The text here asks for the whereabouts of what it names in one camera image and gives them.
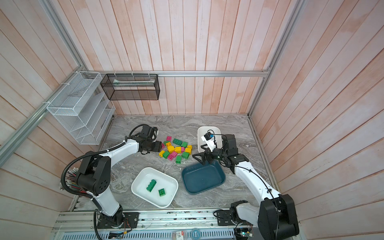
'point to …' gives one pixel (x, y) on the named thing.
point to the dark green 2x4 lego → (177, 141)
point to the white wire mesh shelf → (81, 102)
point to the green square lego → (161, 192)
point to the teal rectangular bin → (200, 178)
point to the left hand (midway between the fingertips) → (157, 148)
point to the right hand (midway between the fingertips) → (198, 150)
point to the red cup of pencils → (70, 178)
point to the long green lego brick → (151, 185)
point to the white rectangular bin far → (203, 130)
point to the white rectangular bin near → (155, 187)
